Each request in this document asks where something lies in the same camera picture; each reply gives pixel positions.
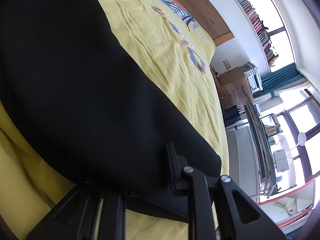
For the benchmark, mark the row of books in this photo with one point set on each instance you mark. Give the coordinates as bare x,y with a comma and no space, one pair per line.
260,29

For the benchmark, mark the long grey desk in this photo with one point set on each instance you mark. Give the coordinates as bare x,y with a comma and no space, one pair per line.
266,169

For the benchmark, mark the teal curtain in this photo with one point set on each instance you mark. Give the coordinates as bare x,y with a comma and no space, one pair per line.
280,78

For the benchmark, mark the wooden drawer cabinet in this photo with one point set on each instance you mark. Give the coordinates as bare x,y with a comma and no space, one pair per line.
232,87

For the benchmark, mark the dark hanging bag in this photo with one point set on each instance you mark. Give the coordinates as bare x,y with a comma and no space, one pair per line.
232,115

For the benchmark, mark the white printer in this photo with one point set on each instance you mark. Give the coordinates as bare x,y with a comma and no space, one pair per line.
253,76

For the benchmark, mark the red framed shelf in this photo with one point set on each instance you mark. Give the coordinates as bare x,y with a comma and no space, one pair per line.
292,206

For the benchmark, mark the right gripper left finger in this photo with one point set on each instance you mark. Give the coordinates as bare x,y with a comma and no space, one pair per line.
84,213

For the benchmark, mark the yellow printed bed cover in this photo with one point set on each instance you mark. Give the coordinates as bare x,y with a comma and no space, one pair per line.
174,56

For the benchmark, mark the wooden headboard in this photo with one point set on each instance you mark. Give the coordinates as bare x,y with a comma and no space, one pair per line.
207,16

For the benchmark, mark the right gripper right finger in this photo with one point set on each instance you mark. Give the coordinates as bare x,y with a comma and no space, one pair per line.
217,207

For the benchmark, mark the black pants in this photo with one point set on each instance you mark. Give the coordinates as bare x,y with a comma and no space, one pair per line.
86,107

